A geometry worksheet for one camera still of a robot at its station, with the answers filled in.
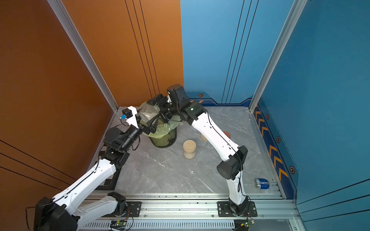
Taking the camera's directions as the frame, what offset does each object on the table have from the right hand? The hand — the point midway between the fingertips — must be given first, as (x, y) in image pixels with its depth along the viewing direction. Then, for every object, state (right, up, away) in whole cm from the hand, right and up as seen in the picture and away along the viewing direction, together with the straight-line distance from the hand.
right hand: (150, 107), depth 67 cm
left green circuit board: (-18, -59, +5) cm, 62 cm away
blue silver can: (+59, -41, +12) cm, 73 cm away
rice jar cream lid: (+19, -23, +16) cm, 34 cm away
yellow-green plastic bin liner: (+6, -11, +10) cm, 16 cm away
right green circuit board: (+47, -56, +2) cm, 74 cm away
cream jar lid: (+28, -18, +32) cm, 47 cm away
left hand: (+1, -2, 0) cm, 2 cm away
